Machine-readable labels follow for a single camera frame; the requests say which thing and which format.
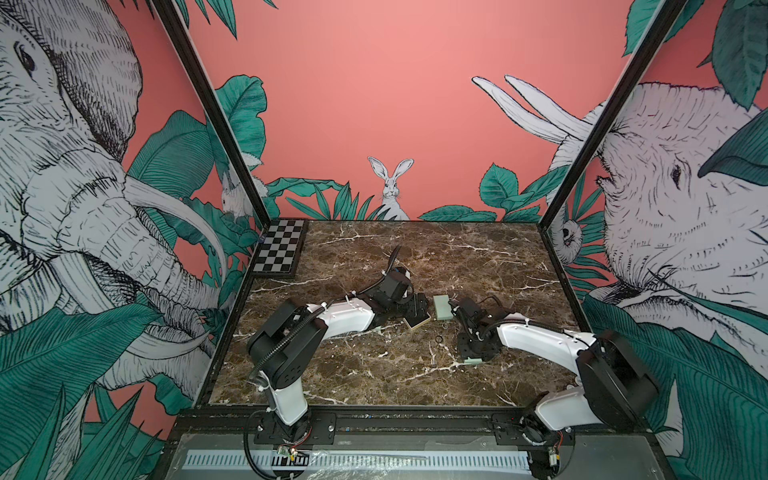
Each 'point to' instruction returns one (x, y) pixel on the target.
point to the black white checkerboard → (280, 247)
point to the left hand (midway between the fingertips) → (423, 300)
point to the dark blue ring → (439, 341)
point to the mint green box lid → (442, 307)
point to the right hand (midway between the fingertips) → (464, 346)
